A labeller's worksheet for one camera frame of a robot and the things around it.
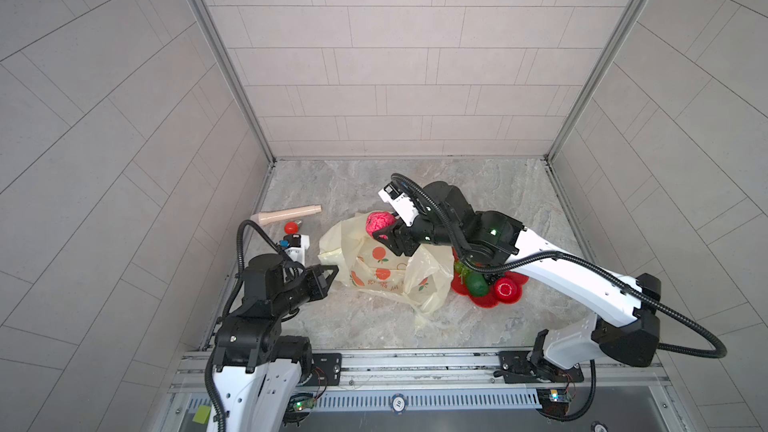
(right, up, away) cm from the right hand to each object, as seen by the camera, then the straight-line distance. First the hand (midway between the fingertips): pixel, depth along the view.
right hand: (381, 229), depth 64 cm
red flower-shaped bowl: (+32, -18, +15) cm, 40 cm away
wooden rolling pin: (-40, -1, +30) cm, 50 cm away
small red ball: (-30, -5, +30) cm, 43 cm away
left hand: (-9, -9, +4) cm, 14 cm away
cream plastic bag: (+9, -13, +8) cm, 18 cm away
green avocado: (+25, -18, +16) cm, 35 cm away
